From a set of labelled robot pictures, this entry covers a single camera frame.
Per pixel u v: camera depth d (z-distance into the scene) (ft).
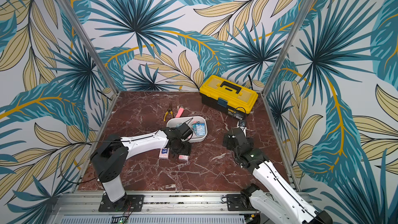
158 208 2.39
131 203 2.35
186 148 2.57
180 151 2.52
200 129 2.99
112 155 1.69
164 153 2.88
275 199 1.50
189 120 2.45
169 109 3.57
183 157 2.81
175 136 2.12
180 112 3.50
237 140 1.86
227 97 3.14
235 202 2.41
